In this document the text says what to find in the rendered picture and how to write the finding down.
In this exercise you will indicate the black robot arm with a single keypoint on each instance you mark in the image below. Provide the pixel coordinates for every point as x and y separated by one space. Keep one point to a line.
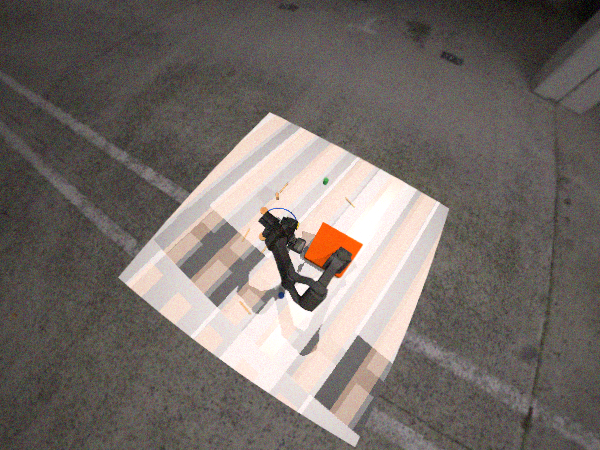
276 241

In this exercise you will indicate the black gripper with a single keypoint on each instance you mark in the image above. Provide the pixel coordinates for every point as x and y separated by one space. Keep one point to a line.
298 243

